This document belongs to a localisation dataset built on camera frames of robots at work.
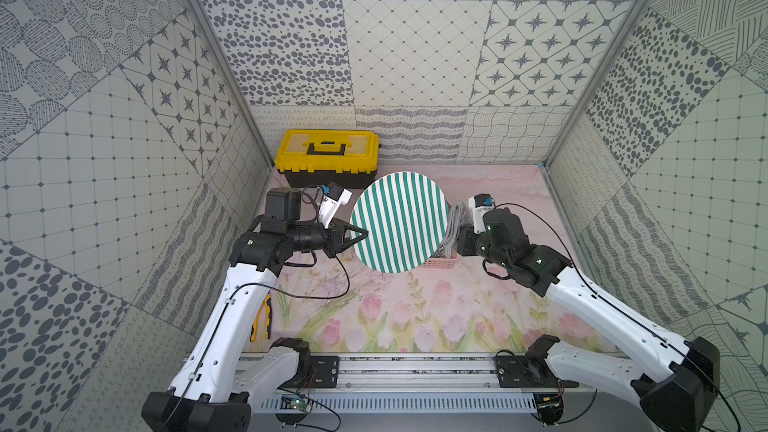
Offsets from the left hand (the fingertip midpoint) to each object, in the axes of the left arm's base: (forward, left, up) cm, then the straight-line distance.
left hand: (361, 226), depth 67 cm
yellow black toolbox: (+36, +16, -13) cm, 41 cm away
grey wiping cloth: (+5, -24, -3) cm, 24 cm away
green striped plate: (+2, -8, -1) cm, 9 cm away
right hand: (+5, -23, -10) cm, 26 cm away
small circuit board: (-31, +15, -30) cm, 46 cm away
